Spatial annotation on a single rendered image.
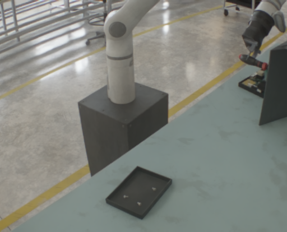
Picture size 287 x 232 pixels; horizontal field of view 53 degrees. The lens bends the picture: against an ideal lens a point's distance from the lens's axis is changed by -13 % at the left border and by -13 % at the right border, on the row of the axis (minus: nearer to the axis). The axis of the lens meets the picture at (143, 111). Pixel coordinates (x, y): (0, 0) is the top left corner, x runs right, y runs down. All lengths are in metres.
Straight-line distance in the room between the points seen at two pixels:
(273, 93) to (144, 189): 0.39
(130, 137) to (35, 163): 1.31
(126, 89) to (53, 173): 1.19
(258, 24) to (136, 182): 0.59
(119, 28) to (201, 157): 0.51
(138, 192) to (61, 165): 1.65
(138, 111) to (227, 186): 0.57
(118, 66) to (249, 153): 0.57
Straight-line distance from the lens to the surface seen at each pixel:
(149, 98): 1.19
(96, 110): 1.14
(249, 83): 0.98
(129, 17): 1.02
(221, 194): 0.63
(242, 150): 0.73
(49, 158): 2.32
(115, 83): 1.13
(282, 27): 1.02
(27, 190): 2.13
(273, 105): 0.82
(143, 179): 0.65
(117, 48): 1.09
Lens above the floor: 1.46
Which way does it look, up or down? 33 degrees down
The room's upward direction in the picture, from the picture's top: 2 degrees counter-clockwise
